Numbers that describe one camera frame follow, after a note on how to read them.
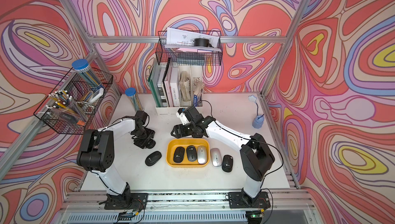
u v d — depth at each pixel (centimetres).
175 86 91
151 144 91
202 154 87
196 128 63
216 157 86
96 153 49
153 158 88
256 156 45
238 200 73
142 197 75
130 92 93
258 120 95
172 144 89
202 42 82
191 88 105
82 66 70
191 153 86
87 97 74
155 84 91
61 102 59
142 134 80
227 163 84
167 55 101
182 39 85
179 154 86
